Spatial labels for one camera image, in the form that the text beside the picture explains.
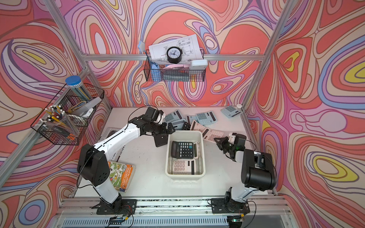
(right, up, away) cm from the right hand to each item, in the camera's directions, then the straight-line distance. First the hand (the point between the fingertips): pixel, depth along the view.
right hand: (214, 141), depth 93 cm
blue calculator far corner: (+19, +21, +22) cm, 36 cm away
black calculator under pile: (-19, +10, +6) cm, 22 cm away
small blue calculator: (-24, +12, +10) cm, 28 cm away
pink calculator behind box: (-11, +10, +9) cm, 17 cm away
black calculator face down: (-37, +1, +6) cm, 37 cm away
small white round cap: (+28, +27, +30) cm, 49 cm away
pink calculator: (-20, -14, -7) cm, 26 cm away
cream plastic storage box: (-17, +4, -3) cm, 18 cm away
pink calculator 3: (-2, +5, +5) cm, 8 cm away
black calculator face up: (-21, -5, -3) cm, 22 cm away
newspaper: (-77, +6, +8) cm, 77 cm away
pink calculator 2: (-13, -5, -2) cm, 14 cm away
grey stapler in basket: (-70, +20, -21) cm, 76 cm away
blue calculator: (-27, +18, +18) cm, 38 cm away
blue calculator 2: (-2, +16, +18) cm, 24 cm away
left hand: (-28, +8, -8) cm, 30 cm away
